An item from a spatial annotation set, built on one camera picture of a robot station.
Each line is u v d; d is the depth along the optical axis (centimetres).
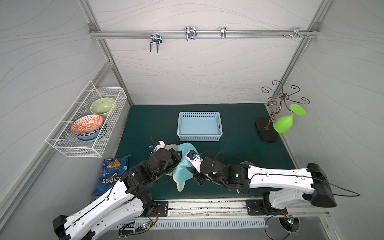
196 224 70
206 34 80
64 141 58
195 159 57
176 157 60
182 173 66
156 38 78
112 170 82
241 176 49
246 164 85
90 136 57
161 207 73
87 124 64
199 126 108
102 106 73
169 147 88
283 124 80
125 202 47
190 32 76
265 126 104
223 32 79
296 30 77
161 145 65
